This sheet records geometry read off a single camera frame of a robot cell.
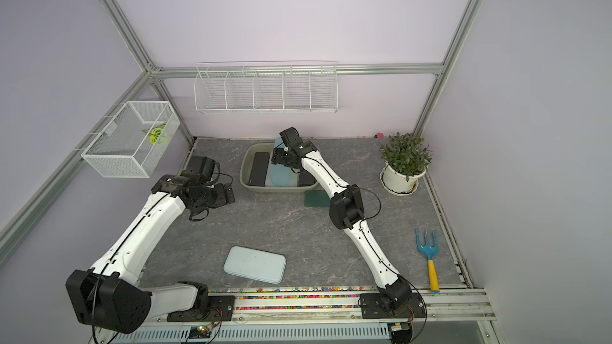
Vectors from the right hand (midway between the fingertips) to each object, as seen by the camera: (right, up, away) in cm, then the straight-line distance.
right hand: (279, 157), depth 102 cm
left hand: (-16, -15, -23) cm, 32 cm away
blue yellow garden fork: (+58, -34, -16) cm, 69 cm away
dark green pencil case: (+17, -18, +1) cm, 25 cm away
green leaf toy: (-40, +8, -21) cm, 45 cm away
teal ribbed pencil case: (+2, -8, -3) cm, 9 cm away
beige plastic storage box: (-15, -4, +3) cm, 16 cm away
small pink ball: (+50, +12, +22) cm, 56 cm away
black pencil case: (-9, -5, +3) cm, 11 cm away
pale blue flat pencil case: (-5, -37, -21) cm, 43 cm away
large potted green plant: (+50, -1, -14) cm, 52 cm away
